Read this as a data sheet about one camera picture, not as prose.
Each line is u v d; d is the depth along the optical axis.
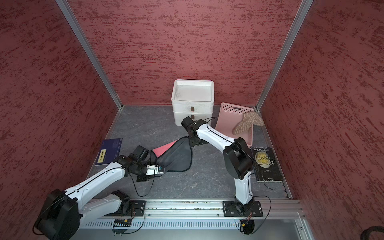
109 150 0.95
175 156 0.92
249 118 1.03
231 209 0.73
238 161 0.50
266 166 0.87
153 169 0.72
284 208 0.77
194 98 0.91
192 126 0.65
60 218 0.39
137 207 0.74
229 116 1.15
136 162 0.65
